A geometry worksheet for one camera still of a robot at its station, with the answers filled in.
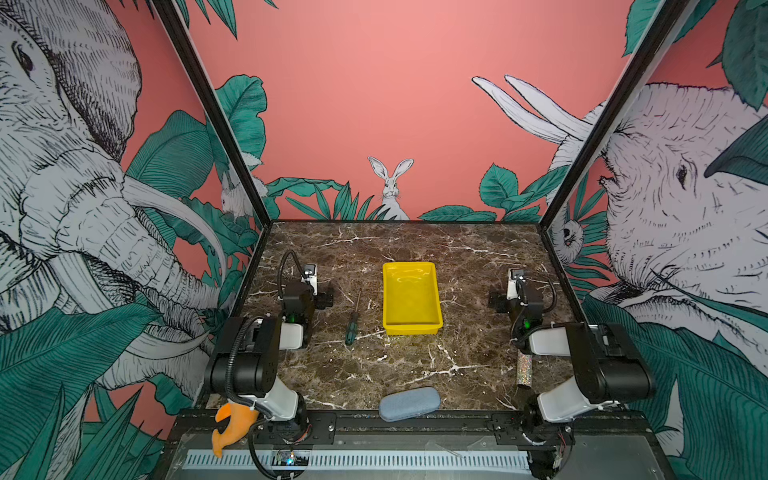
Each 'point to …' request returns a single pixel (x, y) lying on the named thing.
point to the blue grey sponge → (410, 403)
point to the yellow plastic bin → (411, 299)
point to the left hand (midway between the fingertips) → (314, 276)
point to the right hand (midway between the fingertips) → (505, 280)
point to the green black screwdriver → (352, 329)
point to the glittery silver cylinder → (524, 369)
